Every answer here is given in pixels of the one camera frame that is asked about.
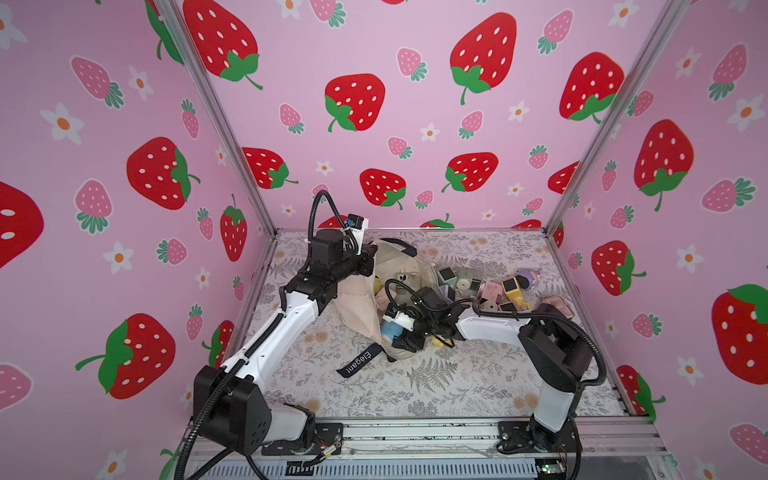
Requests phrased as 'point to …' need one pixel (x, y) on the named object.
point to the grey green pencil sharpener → (468, 284)
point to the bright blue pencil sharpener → (391, 329)
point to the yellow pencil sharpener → (515, 294)
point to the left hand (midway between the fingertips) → (377, 246)
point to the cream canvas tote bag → (364, 304)
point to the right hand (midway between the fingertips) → (393, 339)
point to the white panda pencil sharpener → (402, 277)
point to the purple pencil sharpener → (527, 278)
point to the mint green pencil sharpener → (446, 277)
